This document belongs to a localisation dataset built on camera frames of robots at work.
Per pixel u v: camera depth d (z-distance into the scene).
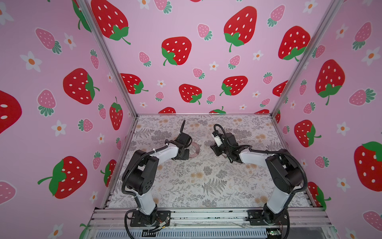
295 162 0.49
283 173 0.49
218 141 0.85
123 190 0.43
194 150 1.01
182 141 0.76
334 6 0.69
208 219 0.75
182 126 0.84
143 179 0.48
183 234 0.70
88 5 0.68
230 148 0.74
